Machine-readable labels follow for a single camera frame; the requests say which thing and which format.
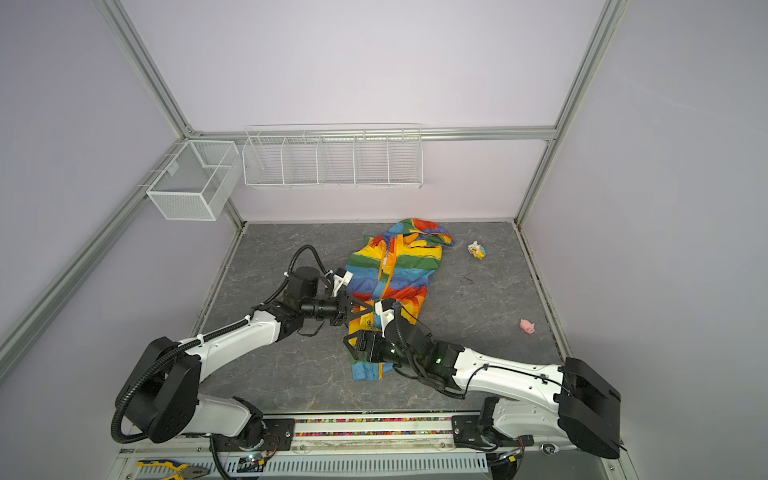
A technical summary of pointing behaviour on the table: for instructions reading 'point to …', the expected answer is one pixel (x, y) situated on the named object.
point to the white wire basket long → (338, 155)
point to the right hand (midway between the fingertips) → (354, 344)
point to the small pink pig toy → (527, 326)
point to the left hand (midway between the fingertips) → (371, 314)
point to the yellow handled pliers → (185, 470)
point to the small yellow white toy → (477, 250)
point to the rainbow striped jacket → (393, 264)
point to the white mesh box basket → (196, 181)
